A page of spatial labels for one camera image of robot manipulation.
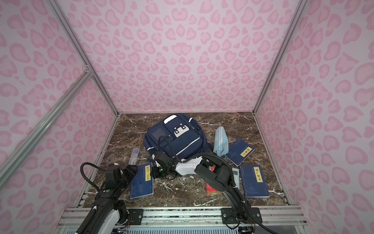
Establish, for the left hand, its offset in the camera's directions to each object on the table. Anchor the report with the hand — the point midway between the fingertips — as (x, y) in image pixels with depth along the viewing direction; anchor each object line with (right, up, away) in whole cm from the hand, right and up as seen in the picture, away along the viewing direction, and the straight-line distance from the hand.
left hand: (136, 167), depth 87 cm
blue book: (+4, -9, -3) cm, 10 cm away
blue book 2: (+69, -8, -3) cm, 69 cm away
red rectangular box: (+43, -12, -5) cm, 45 cm away
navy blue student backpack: (+23, +18, +14) cm, 33 cm away
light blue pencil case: (+52, +12, +9) cm, 54 cm away
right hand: (+9, -4, -1) cm, 10 cm away
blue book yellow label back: (+64, +8, +9) cm, 65 cm away
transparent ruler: (-5, +4, +9) cm, 11 cm away
